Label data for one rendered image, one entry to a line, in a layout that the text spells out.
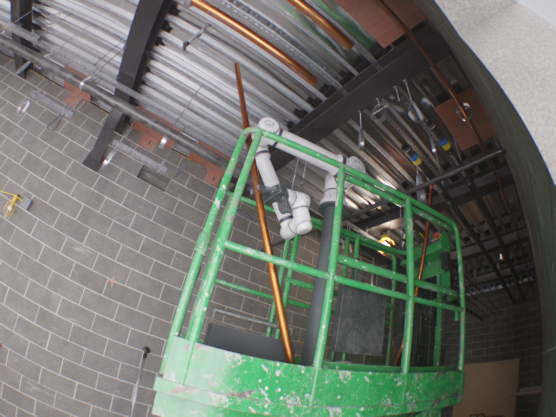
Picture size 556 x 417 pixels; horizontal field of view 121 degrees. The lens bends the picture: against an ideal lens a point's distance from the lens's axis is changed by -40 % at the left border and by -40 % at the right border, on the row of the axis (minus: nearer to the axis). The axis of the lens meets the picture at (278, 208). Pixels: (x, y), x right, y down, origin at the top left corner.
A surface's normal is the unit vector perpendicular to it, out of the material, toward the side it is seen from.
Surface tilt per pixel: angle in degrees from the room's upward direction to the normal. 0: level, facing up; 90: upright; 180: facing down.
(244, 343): 90
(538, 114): 90
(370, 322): 90
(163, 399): 90
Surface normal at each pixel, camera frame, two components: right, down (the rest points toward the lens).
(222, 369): 0.34, -0.43
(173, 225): 0.58, -0.32
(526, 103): -0.79, -0.44
